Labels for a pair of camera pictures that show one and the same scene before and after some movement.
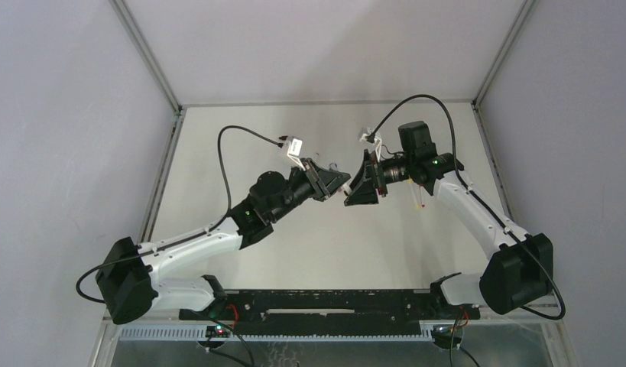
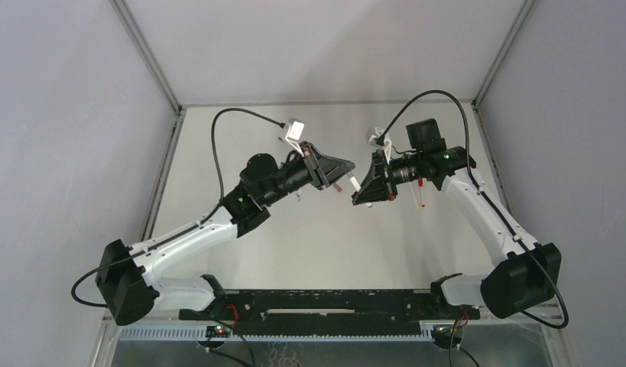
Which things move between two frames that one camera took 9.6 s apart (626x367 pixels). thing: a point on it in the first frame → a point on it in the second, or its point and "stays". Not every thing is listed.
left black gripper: [316, 180] → [315, 166]
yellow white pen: [413, 193] stays
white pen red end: [423, 202] stays
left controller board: [217, 331] stays
